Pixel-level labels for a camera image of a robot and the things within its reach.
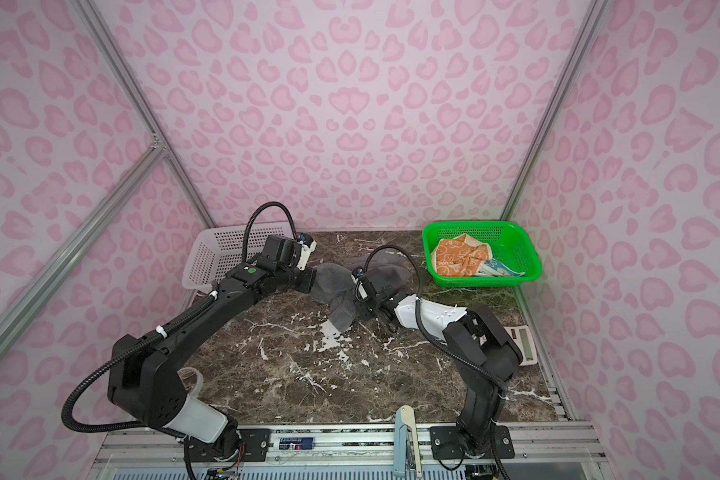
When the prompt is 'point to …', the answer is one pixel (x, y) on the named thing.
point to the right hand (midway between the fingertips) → (366, 298)
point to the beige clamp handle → (404, 420)
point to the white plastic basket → (207, 254)
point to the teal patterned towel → (494, 268)
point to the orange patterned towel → (458, 256)
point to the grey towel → (333, 282)
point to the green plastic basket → (510, 244)
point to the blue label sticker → (298, 443)
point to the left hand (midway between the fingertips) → (315, 269)
